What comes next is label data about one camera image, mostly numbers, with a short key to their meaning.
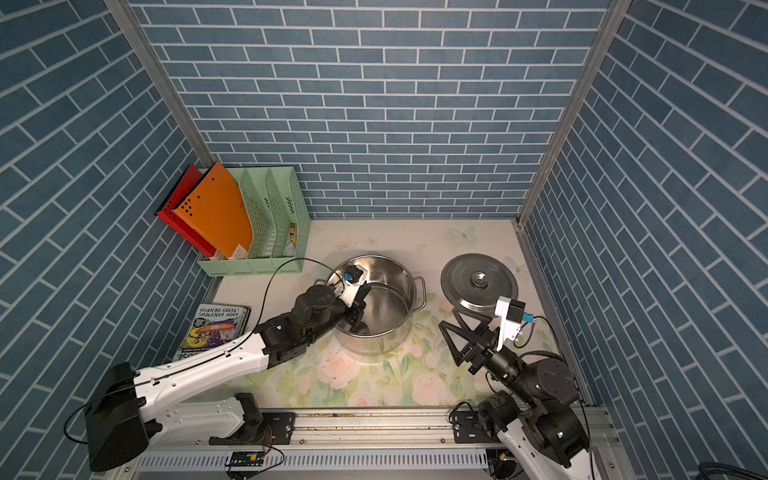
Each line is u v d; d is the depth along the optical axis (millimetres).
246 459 720
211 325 867
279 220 1148
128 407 403
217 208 940
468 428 733
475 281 1012
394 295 989
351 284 621
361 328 862
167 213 824
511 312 501
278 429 736
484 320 589
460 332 522
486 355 497
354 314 654
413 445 722
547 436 463
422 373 829
